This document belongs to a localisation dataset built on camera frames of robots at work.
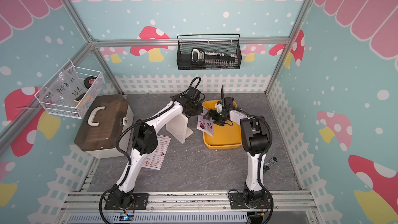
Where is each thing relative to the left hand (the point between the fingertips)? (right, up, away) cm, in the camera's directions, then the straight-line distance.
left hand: (201, 113), depth 98 cm
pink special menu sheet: (+3, -8, -2) cm, 8 cm away
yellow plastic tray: (+14, -15, -3) cm, 21 cm away
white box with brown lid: (-56, -3, -6) cm, 57 cm away
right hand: (+5, -4, +2) cm, 6 cm away
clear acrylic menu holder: (-13, -6, -13) cm, 19 cm away
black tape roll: (-58, +17, -19) cm, 63 cm away
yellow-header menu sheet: (-26, -26, -11) cm, 38 cm away
